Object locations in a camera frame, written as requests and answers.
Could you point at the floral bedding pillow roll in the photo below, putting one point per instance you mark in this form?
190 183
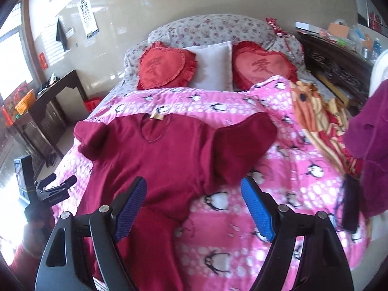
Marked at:
218 28

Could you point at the white square pillow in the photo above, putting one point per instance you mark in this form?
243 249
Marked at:
214 67

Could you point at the dark carved wooden headboard cabinet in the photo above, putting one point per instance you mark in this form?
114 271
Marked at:
345 73

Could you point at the red wall sticker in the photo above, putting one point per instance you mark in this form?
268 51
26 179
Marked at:
43 61

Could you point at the right red heart pillow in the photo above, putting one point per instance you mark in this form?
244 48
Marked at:
251 64

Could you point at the left red heart pillow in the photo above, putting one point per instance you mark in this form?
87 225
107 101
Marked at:
165 67

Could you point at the pink penguin blanket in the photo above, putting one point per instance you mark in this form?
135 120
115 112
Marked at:
219 246

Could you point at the window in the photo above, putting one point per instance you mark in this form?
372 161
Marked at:
15 64

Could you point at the red heart pillow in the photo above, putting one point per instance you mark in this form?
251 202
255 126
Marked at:
251 64
165 67

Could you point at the orange striped cartoon blanket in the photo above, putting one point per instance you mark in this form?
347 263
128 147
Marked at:
324 123

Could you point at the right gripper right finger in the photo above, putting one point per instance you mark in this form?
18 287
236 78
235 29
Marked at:
323 263

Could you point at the dark red knit garment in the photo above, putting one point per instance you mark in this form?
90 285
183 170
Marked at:
182 159

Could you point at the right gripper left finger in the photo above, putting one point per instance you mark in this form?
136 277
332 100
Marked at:
64 263

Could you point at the orange plastic basket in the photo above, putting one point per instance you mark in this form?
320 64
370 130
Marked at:
25 102

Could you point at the dark cloth hanging on wall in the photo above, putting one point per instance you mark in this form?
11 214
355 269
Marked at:
61 35

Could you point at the operator left hand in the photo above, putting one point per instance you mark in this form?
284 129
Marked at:
27 258

